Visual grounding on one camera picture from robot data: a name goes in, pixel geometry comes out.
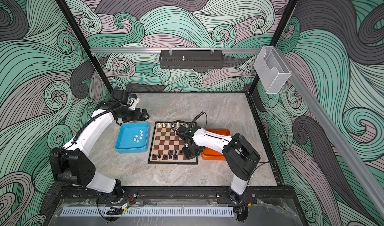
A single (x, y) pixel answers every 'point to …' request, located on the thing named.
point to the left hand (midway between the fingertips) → (142, 115)
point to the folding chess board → (167, 146)
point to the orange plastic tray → (208, 154)
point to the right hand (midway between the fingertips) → (191, 157)
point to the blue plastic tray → (133, 137)
